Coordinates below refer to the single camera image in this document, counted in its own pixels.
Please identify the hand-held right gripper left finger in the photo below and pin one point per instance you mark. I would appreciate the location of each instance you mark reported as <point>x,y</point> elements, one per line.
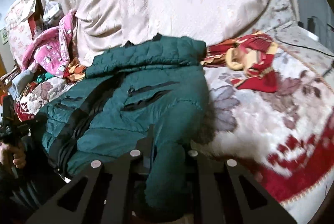
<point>142,148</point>

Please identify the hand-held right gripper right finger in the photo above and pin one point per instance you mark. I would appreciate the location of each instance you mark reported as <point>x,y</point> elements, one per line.
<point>198,169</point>

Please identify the green puffer jacket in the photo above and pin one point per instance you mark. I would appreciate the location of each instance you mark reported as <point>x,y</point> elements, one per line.
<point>161,83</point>

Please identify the person's left hand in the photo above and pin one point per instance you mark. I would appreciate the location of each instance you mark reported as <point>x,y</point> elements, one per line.
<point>15,158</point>

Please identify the pink printed garment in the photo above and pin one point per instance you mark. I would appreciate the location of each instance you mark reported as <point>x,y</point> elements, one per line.
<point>49,51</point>

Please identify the floral bed blanket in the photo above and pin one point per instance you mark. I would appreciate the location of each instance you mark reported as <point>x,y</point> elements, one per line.
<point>261,114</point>

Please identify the small framed picture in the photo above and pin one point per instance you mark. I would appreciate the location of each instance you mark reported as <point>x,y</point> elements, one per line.
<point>3,35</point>

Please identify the floral pillow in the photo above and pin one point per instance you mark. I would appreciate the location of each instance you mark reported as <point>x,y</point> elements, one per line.
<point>19,28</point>

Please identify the red yellow printed cloth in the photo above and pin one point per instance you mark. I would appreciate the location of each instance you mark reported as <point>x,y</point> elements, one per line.
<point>258,77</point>

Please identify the clear plastic bag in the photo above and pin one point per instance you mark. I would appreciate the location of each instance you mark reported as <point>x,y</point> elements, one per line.
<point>52,14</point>

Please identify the grey cabinet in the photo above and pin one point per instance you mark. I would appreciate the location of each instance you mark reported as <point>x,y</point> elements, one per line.
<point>310,4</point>

